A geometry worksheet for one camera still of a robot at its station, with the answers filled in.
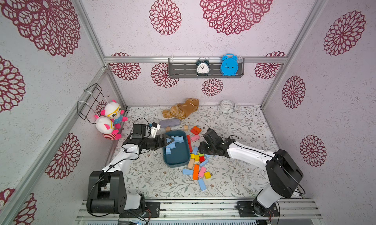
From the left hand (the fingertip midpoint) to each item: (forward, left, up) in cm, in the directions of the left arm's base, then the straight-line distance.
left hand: (168, 142), depth 84 cm
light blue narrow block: (-7, -21, -12) cm, 25 cm away
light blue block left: (-13, -11, -13) cm, 21 cm away
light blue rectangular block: (+5, 0, -13) cm, 14 cm away
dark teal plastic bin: (-1, -6, -16) cm, 17 cm away
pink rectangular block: (+10, -16, -13) cm, 23 cm away
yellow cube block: (-4, -14, -11) cm, 18 cm away
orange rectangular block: (+18, -19, -14) cm, 30 cm away
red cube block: (-5, -19, -12) cm, 23 cm away
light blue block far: (+2, -16, -13) cm, 21 cm away
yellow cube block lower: (-5, -16, -11) cm, 21 cm away
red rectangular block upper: (+9, -12, -13) cm, 19 cm away
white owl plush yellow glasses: (+20, +37, +5) cm, 42 cm away
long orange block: (-13, -16, -12) cm, 24 cm away
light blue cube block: (+9, -3, -11) cm, 15 cm away
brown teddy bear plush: (+29, -6, -5) cm, 30 cm away
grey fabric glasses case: (+22, +5, -11) cm, 26 cm away
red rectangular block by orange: (+16, -15, -13) cm, 26 cm away
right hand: (0, -17, -6) cm, 18 cm away
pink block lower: (-11, -20, -14) cm, 27 cm away
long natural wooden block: (-8, -13, -11) cm, 19 cm away
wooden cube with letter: (+18, +3, -13) cm, 23 cm away
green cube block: (-3, -19, -10) cm, 22 cm away
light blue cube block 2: (+8, -6, -11) cm, 15 cm away
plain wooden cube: (+19, -10, -12) cm, 24 cm away
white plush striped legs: (+7, +36, +7) cm, 38 cm away
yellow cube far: (-15, -22, -12) cm, 29 cm away
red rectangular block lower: (+4, -13, -14) cm, 19 cm away
